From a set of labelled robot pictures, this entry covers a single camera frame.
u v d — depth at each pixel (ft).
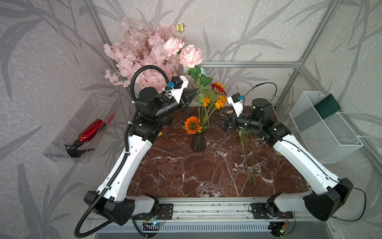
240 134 3.24
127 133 1.51
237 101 1.87
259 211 2.36
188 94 1.71
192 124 2.53
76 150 1.95
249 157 3.05
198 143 2.92
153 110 1.52
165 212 2.37
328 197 1.23
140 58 2.48
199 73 1.69
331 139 1.94
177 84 1.46
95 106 2.58
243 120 1.99
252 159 2.99
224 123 1.92
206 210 2.47
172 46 1.50
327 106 2.36
